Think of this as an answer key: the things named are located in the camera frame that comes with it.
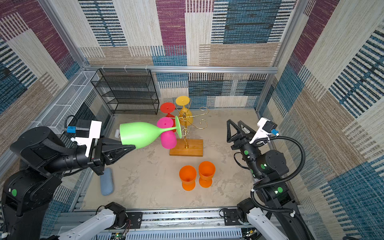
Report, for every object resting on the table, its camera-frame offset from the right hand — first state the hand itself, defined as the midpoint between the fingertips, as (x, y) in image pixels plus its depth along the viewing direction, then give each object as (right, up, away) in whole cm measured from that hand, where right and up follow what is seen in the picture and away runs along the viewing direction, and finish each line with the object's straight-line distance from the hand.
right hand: (231, 124), depth 56 cm
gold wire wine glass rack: (-16, -15, +41) cm, 47 cm away
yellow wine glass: (-18, +4, +18) cm, 26 cm away
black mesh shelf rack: (-63, +25, +55) cm, 87 cm away
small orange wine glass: (-17, -27, +23) cm, 39 cm away
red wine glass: (-26, +8, +19) cm, 33 cm away
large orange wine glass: (-7, -24, +23) cm, 34 cm away
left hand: (-30, -5, -14) cm, 34 cm away
